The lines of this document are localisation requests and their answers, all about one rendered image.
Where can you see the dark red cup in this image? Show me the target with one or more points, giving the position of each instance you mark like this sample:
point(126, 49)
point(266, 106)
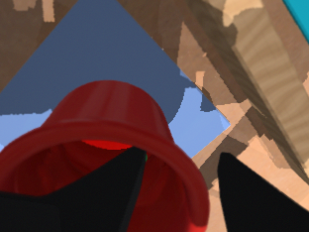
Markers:
point(93, 124)

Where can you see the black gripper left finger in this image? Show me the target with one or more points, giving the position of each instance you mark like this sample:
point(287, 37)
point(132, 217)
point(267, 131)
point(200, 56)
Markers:
point(102, 201)

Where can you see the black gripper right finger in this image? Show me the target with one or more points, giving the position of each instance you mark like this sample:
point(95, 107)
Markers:
point(250, 203)

